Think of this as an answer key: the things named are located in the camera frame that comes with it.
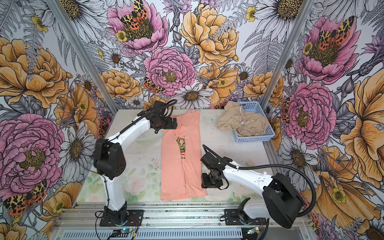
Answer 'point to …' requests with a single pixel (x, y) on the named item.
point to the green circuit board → (121, 232)
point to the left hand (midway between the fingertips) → (169, 128)
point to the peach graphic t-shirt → (182, 173)
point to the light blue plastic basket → (254, 107)
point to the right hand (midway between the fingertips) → (207, 191)
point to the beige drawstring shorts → (245, 123)
